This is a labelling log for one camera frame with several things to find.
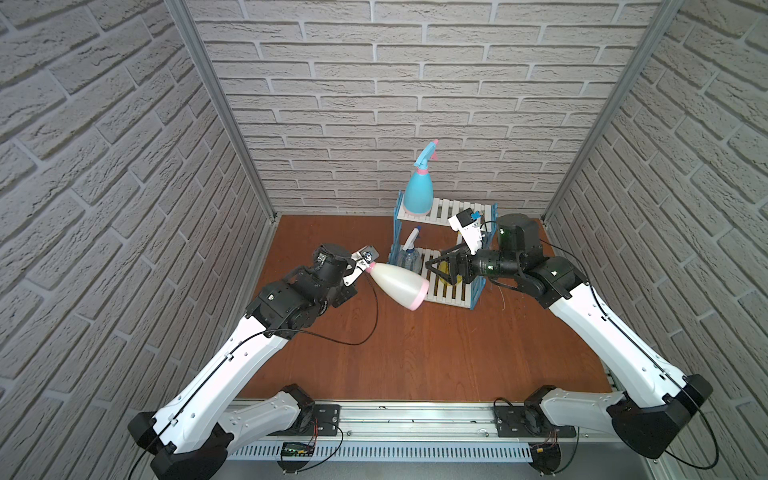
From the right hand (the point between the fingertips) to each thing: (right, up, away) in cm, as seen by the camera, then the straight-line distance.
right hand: (428, 264), depth 65 cm
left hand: (-21, +1, +3) cm, 21 cm away
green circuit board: (-32, -46, +7) cm, 57 cm away
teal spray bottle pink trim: (-1, +17, +14) cm, 22 cm away
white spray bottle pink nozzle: (-5, -5, +1) cm, 7 cm away
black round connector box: (+31, -49, +8) cm, 58 cm away
